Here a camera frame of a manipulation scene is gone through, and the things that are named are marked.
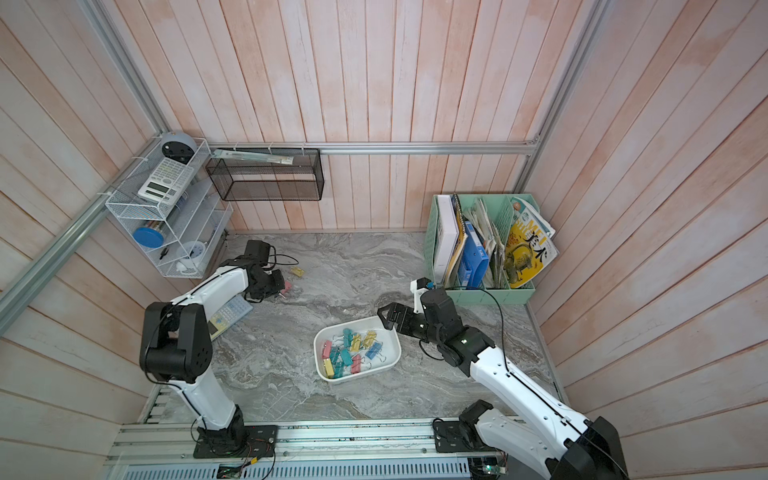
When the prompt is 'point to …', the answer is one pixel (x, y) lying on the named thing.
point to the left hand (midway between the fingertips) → (280, 289)
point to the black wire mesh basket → (256, 180)
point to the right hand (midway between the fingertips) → (388, 313)
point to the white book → (447, 232)
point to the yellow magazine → (531, 247)
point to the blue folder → (475, 261)
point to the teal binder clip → (346, 356)
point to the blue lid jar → (148, 237)
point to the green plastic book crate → (490, 216)
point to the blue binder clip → (374, 350)
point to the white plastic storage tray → (354, 348)
